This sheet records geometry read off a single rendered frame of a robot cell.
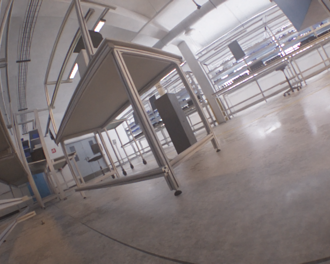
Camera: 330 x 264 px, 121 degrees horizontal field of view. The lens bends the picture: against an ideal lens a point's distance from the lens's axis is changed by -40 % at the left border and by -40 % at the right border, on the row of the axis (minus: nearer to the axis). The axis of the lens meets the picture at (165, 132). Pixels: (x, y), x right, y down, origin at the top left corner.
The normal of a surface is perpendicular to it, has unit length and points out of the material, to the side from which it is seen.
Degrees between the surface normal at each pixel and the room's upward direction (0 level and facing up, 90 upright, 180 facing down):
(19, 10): 180
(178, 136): 90
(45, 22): 180
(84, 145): 90
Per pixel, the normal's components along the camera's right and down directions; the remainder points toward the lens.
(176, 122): -0.50, 0.19
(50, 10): 0.42, 0.91
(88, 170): 0.69, -0.35
